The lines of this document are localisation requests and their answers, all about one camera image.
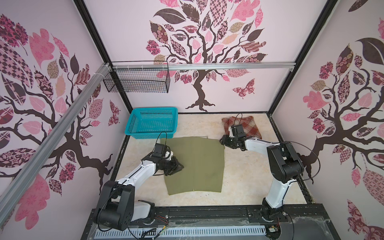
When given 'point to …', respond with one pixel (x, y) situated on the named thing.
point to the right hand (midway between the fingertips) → (222, 139)
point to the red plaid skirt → (250, 128)
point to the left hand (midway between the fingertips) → (183, 169)
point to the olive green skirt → (203, 159)
